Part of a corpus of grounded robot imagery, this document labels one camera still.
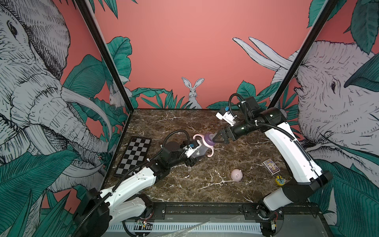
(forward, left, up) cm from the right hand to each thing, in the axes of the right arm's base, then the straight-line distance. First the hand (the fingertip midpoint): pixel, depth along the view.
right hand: (216, 135), depth 65 cm
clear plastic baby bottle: (-2, +6, -11) cm, 13 cm away
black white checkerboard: (+4, +48, -29) cm, 56 cm away
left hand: (+1, +8, -12) cm, 14 cm away
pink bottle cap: (-7, -14, -29) cm, 33 cm away
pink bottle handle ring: (-1, +5, -4) cm, 7 cm away
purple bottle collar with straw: (0, +3, -3) cm, 4 cm away
